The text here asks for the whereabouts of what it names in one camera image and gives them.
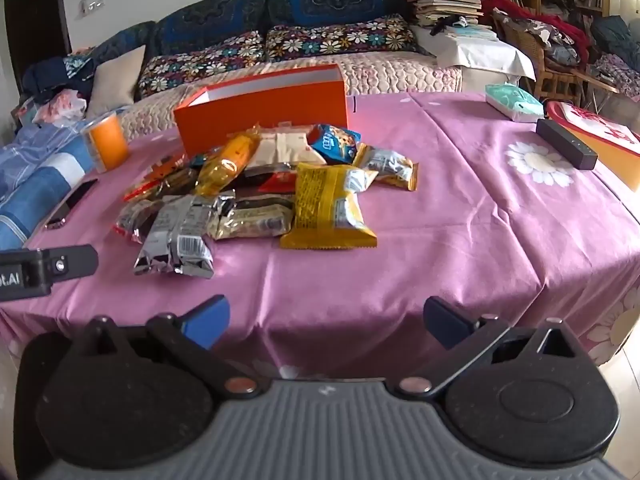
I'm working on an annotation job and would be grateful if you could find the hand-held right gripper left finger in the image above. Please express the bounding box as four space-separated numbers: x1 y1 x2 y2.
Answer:
82 295 273 401

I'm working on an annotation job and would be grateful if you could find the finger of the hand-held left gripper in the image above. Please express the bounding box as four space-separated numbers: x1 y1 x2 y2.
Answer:
42 244 99 283

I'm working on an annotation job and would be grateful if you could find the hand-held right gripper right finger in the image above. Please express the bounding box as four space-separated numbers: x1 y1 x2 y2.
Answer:
397 296 576 401

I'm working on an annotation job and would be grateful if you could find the blue cookie packet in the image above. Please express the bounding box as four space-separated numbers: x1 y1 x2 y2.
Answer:
306 124 362 165

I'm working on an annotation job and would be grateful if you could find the orange cardboard box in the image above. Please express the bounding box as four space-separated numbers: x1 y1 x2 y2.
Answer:
172 64 349 157

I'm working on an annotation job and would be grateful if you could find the black smartphone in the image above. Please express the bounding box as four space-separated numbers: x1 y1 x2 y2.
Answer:
42 178 99 231

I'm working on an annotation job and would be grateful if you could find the dark snack packet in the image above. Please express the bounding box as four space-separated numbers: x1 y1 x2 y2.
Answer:
112 197 166 243

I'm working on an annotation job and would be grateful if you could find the pink floral tablecloth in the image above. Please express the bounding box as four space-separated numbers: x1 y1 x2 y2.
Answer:
0 87 640 386

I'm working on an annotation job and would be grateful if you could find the blue striped blanket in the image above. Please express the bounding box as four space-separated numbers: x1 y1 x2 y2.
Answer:
0 122 98 251

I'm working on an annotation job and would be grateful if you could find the cream rice cracker packet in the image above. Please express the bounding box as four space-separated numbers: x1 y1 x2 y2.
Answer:
207 197 296 241

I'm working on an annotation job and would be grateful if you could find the orange and white cup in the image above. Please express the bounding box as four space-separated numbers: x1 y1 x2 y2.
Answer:
80 112 131 173

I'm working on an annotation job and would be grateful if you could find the pink floral plastic bag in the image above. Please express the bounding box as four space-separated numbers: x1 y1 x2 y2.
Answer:
32 87 88 128

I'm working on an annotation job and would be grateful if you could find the red snack packet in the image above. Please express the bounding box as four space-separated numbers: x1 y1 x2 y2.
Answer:
257 172 298 193

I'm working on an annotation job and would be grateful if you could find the clear orange bread packet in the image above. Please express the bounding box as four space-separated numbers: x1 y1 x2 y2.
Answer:
194 130 261 197

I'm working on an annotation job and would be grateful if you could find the yellow snack packet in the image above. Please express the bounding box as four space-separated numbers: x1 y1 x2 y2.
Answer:
280 162 379 251

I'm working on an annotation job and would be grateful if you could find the gold and silver snack packet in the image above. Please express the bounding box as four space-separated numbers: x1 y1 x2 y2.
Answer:
354 144 420 192

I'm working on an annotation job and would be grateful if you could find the beige pillow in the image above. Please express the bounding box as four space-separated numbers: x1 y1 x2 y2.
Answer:
86 44 147 120

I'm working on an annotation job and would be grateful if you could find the white snack packet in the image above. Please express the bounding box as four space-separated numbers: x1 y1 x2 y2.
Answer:
245 127 326 171

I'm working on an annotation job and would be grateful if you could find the black bar speaker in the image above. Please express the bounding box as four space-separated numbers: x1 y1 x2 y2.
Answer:
536 119 598 171

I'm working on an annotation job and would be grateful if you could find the green tissue pack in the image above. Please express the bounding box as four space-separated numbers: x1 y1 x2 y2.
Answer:
485 82 545 122

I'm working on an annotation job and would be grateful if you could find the floral cushion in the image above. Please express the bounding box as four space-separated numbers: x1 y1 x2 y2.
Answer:
265 14 426 63
137 30 266 102

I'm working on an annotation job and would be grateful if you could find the red and white box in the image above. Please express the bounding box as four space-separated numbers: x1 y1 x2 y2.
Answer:
545 100 640 191

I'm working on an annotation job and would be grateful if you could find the beige quilted sofa cover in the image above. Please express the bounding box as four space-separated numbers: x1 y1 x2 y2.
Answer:
117 52 463 141

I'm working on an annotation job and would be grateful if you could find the white cloth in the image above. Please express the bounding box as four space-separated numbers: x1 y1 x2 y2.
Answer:
410 25 536 81

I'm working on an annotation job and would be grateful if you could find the wicker chair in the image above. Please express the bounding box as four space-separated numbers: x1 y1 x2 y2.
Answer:
492 10 621 106

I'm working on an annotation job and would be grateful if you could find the stack of books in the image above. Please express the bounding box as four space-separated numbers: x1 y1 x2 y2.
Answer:
412 0 483 28

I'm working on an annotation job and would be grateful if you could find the red cloth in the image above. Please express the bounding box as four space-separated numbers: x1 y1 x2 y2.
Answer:
482 0 591 53

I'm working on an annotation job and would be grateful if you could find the dark clothes pile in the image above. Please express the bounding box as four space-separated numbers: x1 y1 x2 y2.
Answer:
590 15 640 61

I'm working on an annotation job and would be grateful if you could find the blue patterned sofa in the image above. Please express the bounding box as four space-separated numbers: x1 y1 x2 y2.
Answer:
75 0 416 106

